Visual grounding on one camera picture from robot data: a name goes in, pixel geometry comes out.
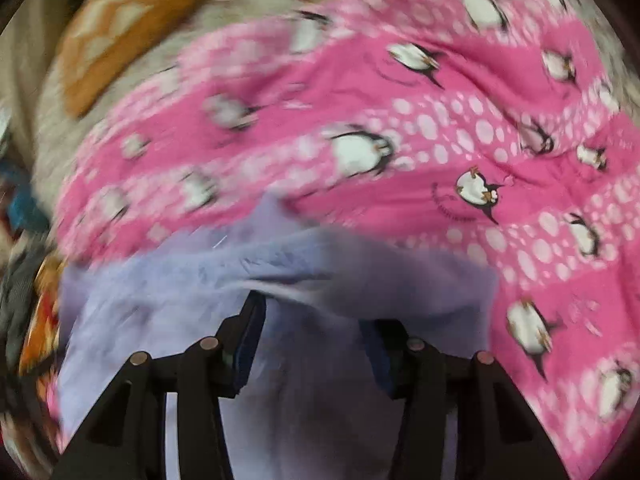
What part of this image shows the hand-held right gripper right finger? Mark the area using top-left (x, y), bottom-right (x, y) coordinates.
top-left (359, 319), bottom-right (571, 480)

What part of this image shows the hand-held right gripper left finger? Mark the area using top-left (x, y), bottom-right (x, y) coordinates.
top-left (50, 290), bottom-right (267, 480)

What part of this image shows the purple fleece garment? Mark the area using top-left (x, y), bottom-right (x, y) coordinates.
top-left (55, 195), bottom-right (501, 480)

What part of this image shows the colourful cloth pile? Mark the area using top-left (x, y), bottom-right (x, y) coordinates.
top-left (0, 160), bottom-right (68, 466)

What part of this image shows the pink penguin print blanket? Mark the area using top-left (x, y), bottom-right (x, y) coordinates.
top-left (52, 0), bottom-right (640, 480)

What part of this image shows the floral bedsheet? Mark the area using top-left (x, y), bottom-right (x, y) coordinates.
top-left (30, 0), bottom-right (576, 211)

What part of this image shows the orange patterned pillow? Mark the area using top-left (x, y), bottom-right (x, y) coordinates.
top-left (57, 0), bottom-right (213, 119)

